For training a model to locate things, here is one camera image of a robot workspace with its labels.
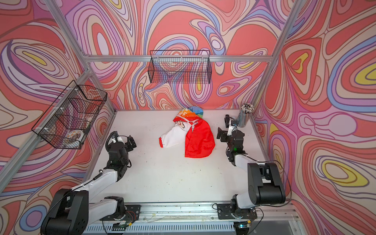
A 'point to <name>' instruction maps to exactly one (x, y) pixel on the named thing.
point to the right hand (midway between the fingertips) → (226, 131)
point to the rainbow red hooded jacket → (190, 125)
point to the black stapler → (227, 120)
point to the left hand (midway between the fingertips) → (124, 138)
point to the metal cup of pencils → (246, 109)
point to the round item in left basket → (77, 134)
